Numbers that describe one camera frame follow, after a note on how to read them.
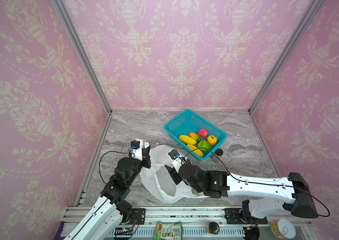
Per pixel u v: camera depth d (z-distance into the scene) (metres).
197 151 0.92
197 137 1.00
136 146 0.60
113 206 0.51
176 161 0.57
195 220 0.73
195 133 1.02
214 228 0.68
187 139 1.00
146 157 0.64
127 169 0.53
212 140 0.97
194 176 0.48
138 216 0.74
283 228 0.66
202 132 1.00
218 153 0.86
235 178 0.48
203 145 0.94
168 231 0.70
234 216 0.73
